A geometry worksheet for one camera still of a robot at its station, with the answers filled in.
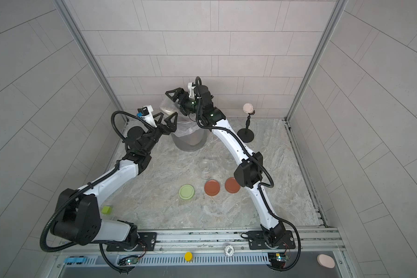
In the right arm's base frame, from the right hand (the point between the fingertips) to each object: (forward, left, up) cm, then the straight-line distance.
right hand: (169, 98), depth 75 cm
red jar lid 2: (-25, -26, -38) cm, 52 cm away
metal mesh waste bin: (+4, -5, -36) cm, 37 cm away
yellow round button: (-54, -6, -32) cm, 63 cm away
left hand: (-5, -2, -4) cm, 7 cm away
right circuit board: (-56, -40, -39) cm, 80 cm away
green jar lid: (-27, -3, -37) cm, 46 cm away
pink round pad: (-58, -59, -39) cm, 92 cm away
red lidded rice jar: (-14, -13, -37) cm, 42 cm away
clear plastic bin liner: (-6, -6, -11) cm, 14 cm away
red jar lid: (-26, -16, -38) cm, 48 cm away
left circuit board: (-54, +17, -35) cm, 66 cm away
